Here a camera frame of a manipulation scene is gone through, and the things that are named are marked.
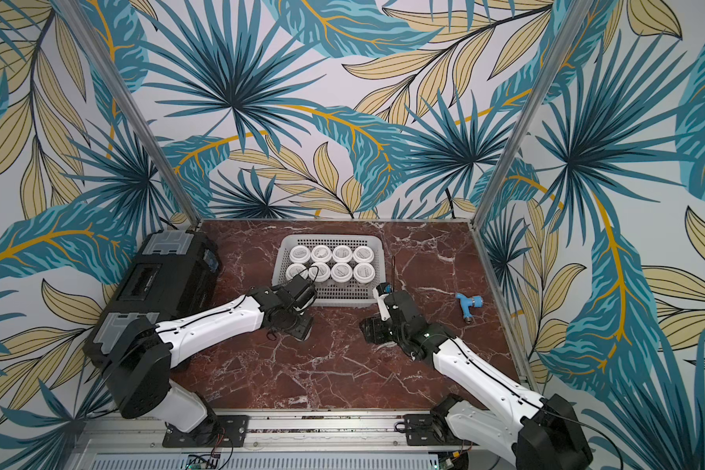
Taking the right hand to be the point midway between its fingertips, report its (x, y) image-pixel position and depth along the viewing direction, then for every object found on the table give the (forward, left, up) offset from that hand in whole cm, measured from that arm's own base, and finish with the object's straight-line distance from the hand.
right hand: (371, 321), depth 82 cm
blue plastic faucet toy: (+10, -33, -9) cm, 35 cm away
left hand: (0, +21, -4) cm, 21 cm away
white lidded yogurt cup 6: (+19, +8, -3) cm, 21 cm away
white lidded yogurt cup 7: (+18, +1, -2) cm, 18 cm away
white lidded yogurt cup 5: (+20, +24, -2) cm, 31 cm away
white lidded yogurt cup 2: (+27, +15, -3) cm, 31 cm away
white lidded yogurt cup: (+27, +23, -3) cm, 35 cm away
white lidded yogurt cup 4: (+26, +1, -3) cm, 26 cm away
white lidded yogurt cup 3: (+26, +8, -3) cm, 28 cm away
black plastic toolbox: (+14, +58, +6) cm, 60 cm away
